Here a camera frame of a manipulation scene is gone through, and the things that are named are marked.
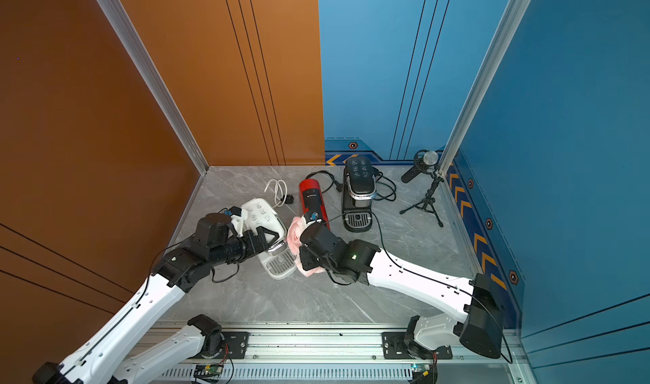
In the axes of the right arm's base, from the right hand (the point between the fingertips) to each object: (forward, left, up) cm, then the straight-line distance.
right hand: (302, 249), depth 73 cm
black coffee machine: (+21, -18, +3) cm, 28 cm away
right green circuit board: (-26, -34, -23) cm, 48 cm away
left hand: (+3, +9, +2) cm, 10 cm away
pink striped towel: (-1, +2, +5) cm, 5 cm away
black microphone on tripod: (+32, -41, +5) cm, 52 cm away
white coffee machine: (+5, +10, -17) cm, 20 cm away
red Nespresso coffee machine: (+16, -2, 0) cm, 16 cm away
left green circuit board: (-27, +27, -21) cm, 44 cm away
